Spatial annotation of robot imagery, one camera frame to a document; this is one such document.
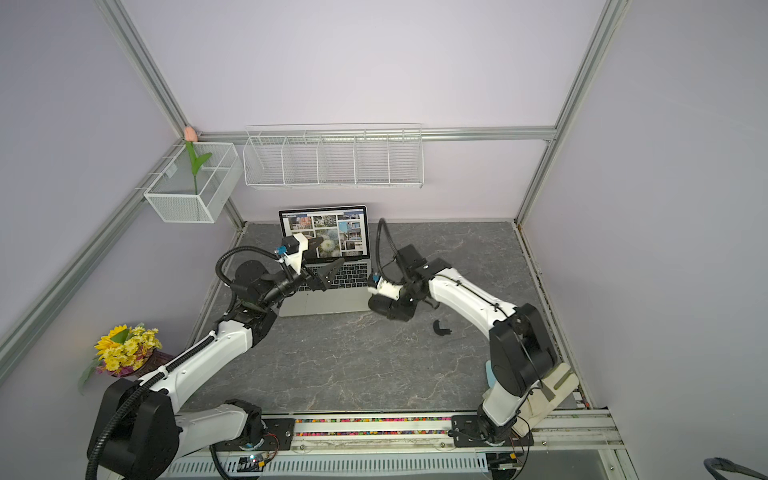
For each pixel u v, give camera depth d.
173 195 0.79
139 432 0.40
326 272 0.67
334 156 0.99
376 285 0.75
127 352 0.64
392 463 0.71
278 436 0.74
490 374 0.82
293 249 0.61
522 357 0.45
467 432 0.73
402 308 0.76
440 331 0.91
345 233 1.05
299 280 0.67
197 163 0.91
